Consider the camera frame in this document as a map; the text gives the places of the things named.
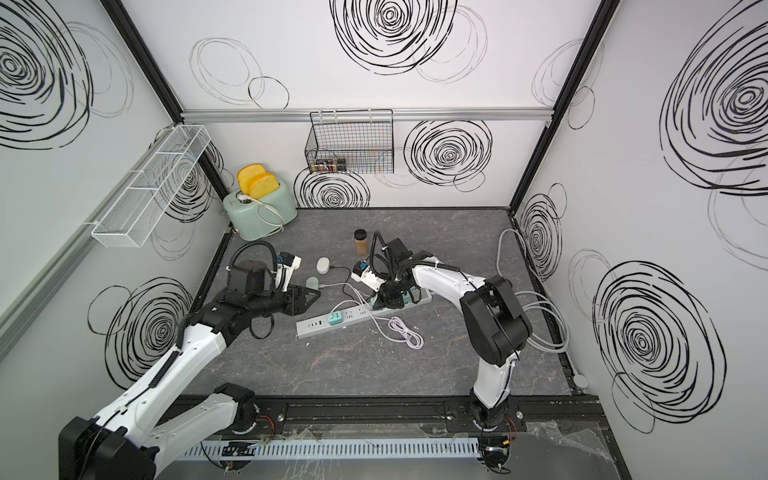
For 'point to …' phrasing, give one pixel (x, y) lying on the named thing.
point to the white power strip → (321, 323)
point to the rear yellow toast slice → (246, 173)
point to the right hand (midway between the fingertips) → (380, 296)
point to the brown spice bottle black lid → (360, 236)
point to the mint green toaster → (256, 218)
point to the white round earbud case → (322, 265)
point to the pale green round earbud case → (312, 282)
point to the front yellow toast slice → (263, 185)
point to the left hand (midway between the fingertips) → (313, 293)
